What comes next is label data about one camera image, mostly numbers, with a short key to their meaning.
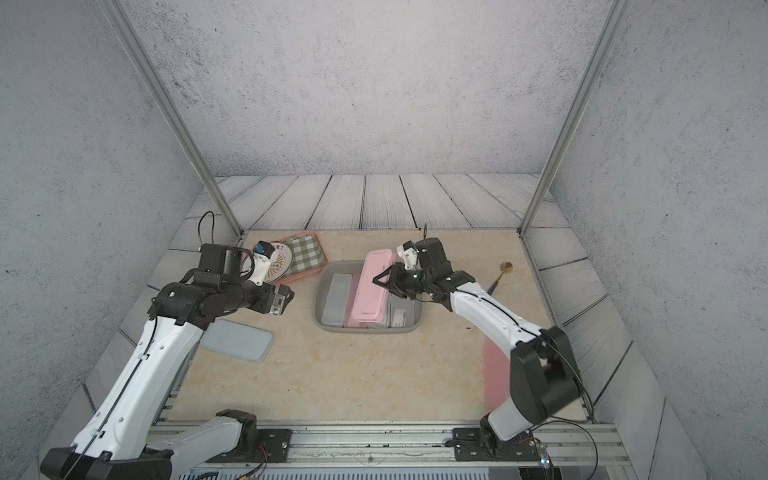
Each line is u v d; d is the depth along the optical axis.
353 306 0.79
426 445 0.74
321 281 1.03
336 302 0.99
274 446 0.73
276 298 0.65
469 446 0.73
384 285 0.76
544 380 0.43
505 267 1.08
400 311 0.94
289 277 1.06
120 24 0.71
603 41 0.74
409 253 0.79
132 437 0.37
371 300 0.78
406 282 0.73
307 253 1.13
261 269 0.64
